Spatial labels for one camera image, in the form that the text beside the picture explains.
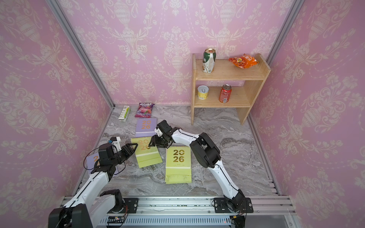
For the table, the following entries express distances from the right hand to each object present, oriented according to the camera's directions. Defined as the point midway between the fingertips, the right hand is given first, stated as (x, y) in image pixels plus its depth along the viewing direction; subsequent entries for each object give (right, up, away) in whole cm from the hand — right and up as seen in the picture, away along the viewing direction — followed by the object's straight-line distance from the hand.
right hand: (151, 146), depth 93 cm
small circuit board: (-13, -34, -20) cm, 42 cm away
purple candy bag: (-10, +25, +20) cm, 33 cm away
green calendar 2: (+18, -9, -10) cm, 23 cm away
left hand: (-7, +1, -8) cm, 10 cm away
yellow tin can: (+34, +35, -1) cm, 49 cm away
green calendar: (-2, -6, -4) cm, 7 cm away
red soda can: (+47, +34, -7) cm, 58 cm away
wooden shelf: (+61, +32, +2) cm, 69 cm away
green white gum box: (-25, +22, +16) cm, 37 cm away
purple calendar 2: (-36, -10, -3) cm, 38 cm away
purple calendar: (-7, +12, +12) cm, 19 cm away
